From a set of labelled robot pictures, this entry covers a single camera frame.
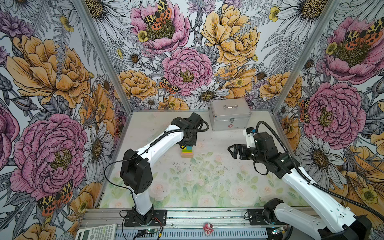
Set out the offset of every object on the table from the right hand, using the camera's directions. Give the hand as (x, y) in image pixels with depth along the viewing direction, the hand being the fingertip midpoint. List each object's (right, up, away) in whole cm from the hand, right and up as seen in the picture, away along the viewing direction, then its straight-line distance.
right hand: (236, 153), depth 75 cm
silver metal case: (+2, +21, +25) cm, 33 cm away
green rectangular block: (-26, -1, +16) cm, 31 cm away
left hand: (-25, +3, +8) cm, 27 cm away
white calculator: (-62, -35, -6) cm, 71 cm away
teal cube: (-24, +1, +14) cm, 28 cm away
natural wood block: (-23, -5, +20) cm, 31 cm away
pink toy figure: (-14, -32, -8) cm, 36 cm away
